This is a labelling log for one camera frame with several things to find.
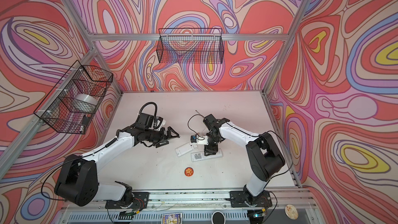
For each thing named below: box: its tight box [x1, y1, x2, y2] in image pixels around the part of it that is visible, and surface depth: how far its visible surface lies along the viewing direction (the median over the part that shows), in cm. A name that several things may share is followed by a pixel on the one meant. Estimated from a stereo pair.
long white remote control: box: [190, 148, 224, 162], surface depth 88 cm
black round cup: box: [211, 211, 226, 224], surface depth 66 cm
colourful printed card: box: [161, 212, 183, 224], surface depth 69 cm
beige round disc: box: [284, 204, 299, 220], surface depth 72 cm
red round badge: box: [184, 166, 194, 177], surface depth 84 cm
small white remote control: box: [175, 142, 198, 158], surface depth 92 cm
